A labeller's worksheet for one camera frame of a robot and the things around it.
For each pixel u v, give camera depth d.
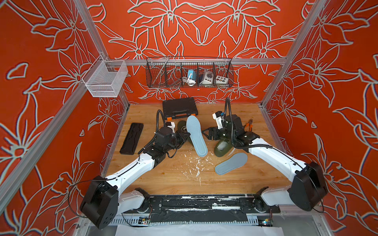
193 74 0.84
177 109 1.11
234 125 0.60
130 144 0.96
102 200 0.40
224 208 0.73
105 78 0.92
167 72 0.99
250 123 1.06
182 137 0.69
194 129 0.80
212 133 0.71
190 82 0.85
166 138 0.60
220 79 0.94
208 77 0.90
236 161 0.88
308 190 0.41
